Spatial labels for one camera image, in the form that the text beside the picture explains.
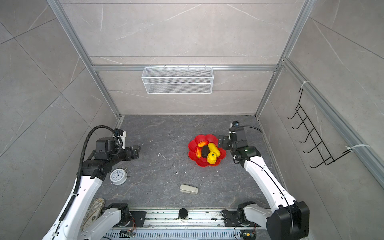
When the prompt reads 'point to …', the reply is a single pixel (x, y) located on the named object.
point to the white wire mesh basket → (177, 80)
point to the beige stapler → (187, 188)
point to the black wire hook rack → (326, 158)
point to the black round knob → (183, 213)
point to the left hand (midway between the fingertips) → (130, 144)
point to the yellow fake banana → (213, 148)
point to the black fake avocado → (205, 151)
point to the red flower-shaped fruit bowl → (202, 162)
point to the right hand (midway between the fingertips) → (227, 137)
